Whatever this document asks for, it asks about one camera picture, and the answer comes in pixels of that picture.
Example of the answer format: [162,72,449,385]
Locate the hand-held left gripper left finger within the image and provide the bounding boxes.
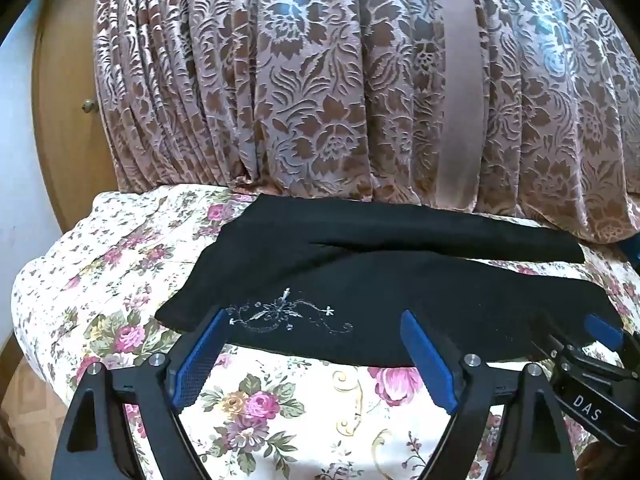
[50,309,231,480]

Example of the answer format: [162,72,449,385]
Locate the floral bedsheet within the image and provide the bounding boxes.
[10,184,640,480]

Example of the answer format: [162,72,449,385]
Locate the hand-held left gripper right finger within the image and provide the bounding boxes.
[399,309,598,480]

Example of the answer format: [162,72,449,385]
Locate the black pants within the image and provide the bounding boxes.
[155,195,623,367]

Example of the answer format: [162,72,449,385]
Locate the brown floral curtain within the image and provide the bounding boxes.
[94,0,640,246]

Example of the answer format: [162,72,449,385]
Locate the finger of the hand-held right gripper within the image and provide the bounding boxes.
[582,312,640,361]

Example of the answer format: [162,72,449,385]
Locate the wooden door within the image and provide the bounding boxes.
[31,0,123,233]

